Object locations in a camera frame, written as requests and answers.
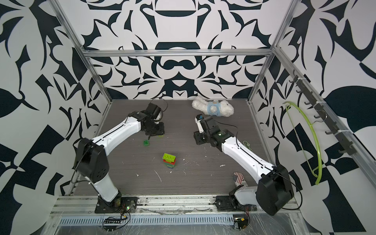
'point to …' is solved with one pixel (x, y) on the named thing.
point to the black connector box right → (242, 220)
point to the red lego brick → (172, 163)
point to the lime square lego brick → (160, 135)
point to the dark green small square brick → (146, 143)
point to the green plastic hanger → (319, 179)
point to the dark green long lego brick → (169, 165)
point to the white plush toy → (215, 107)
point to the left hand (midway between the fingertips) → (163, 129)
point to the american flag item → (238, 178)
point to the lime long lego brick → (169, 157)
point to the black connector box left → (112, 221)
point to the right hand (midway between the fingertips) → (198, 132)
